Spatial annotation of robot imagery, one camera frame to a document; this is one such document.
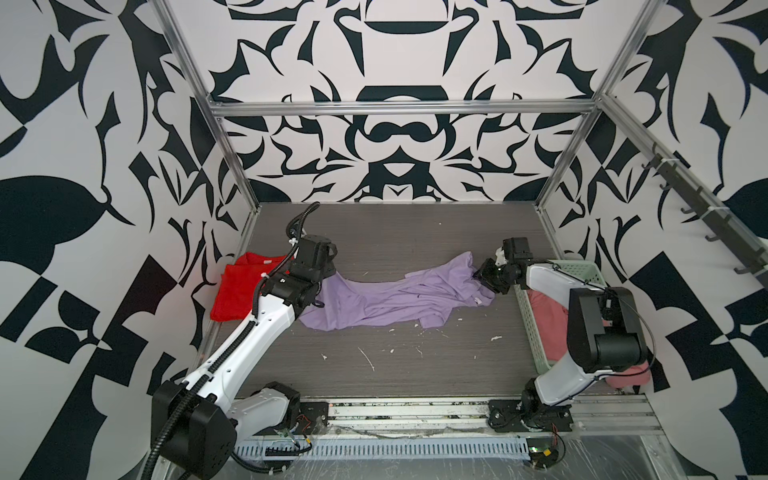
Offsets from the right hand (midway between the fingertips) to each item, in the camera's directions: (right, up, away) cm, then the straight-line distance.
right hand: (478, 272), depth 95 cm
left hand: (-47, +7, -15) cm, 50 cm away
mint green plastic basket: (+35, 0, 0) cm, 35 cm away
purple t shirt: (-11, -5, -1) cm, 12 cm away
